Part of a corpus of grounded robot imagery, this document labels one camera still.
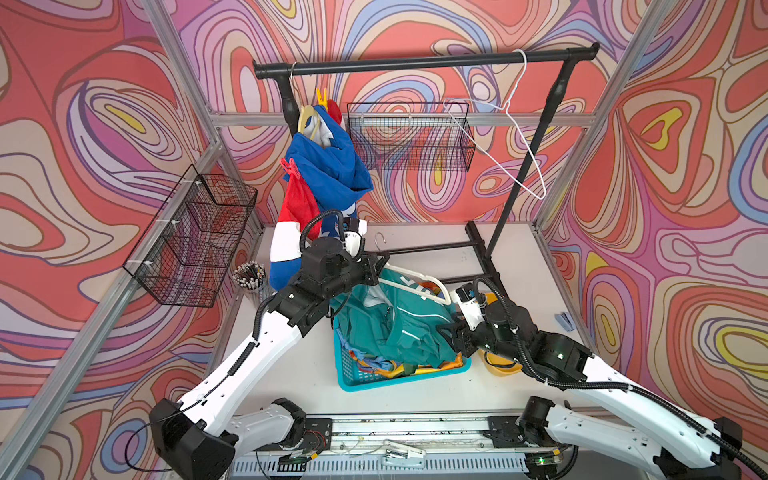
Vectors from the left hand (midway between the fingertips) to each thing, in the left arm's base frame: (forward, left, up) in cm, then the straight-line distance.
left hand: (393, 257), depth 68 cm
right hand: (-12, -13, -13) cm, 22 cm away
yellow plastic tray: (-21, -21, -12) cm, 32 cm away
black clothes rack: (+25, -34, -27) cm, 50 cm away
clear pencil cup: (+4, +40, -16) cm, 43 cm away
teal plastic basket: (-17, +11, -32) cm, 38 cm away
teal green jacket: (-9, -2, -13) cm, 16 cm away
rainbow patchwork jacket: (-14, -9, -19) cm, 26 cm away
